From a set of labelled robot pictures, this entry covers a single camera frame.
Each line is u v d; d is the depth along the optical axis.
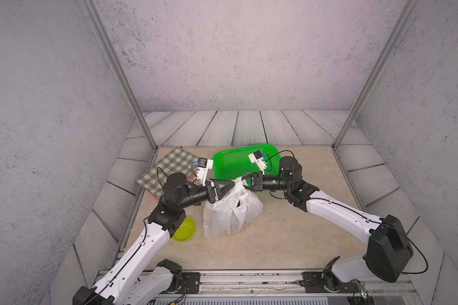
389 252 0.42
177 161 1.15
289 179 0.60
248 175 0.67
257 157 0.67
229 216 0.68
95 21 0.73
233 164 1.10
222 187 0.68
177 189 0.52
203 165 0.61
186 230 0.83
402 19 0.73
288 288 0.73
